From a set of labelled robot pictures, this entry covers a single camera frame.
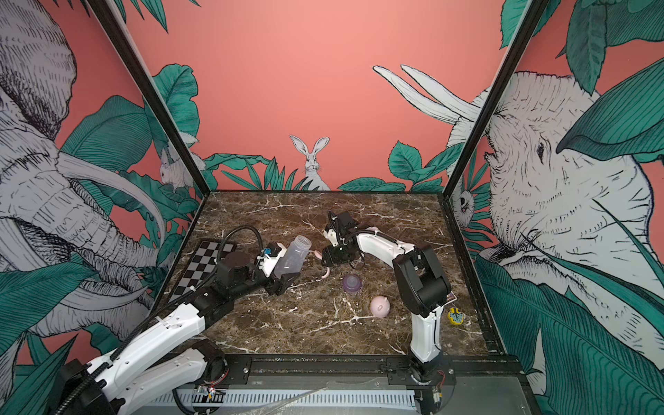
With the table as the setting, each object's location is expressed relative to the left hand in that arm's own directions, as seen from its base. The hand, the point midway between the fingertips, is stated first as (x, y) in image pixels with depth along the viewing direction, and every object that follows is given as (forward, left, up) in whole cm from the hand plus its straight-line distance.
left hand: (291, 262), depth 77 cm
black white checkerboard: (+8, +36, -15) cm, 40 cm away
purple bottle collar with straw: (0, -19, -16) cm, 25 cm away
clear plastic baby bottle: (-1, -1, +5) cm, 5 cm away
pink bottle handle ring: (+10, -7, -12) cm, 17 cm away
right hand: (+8, -11, -12) cm, 18 cm away
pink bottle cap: (-10, -28, -13) cm, 32 cm away
